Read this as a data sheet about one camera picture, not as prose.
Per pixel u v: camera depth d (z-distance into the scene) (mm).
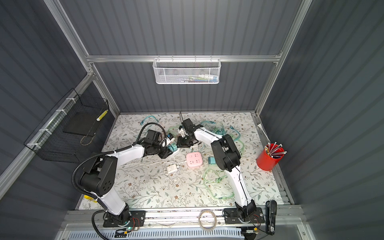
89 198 733
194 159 915
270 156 784
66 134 723
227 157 595
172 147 919
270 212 734
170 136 846
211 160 915
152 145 751
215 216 724
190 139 813
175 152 945
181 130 947
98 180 471
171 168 886
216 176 883
